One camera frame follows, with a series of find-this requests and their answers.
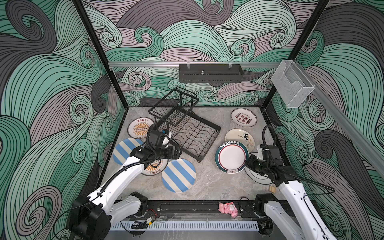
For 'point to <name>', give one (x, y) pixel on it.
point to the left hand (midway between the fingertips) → (175, 150)
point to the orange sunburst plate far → (138, 127)
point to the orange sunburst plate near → (155, 167)
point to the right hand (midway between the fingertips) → (245, 160)
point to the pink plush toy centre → (228, 208)
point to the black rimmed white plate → (256, 177)
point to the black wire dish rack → (172, 111)
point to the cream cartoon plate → (242, 136)
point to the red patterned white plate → (244, 117)
